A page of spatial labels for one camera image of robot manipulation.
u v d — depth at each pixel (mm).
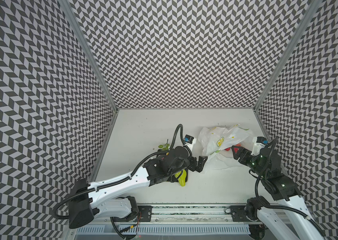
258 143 634
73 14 742
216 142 852
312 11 681
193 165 605
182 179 789
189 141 598
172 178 821
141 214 711
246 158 618
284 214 469
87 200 388
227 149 788
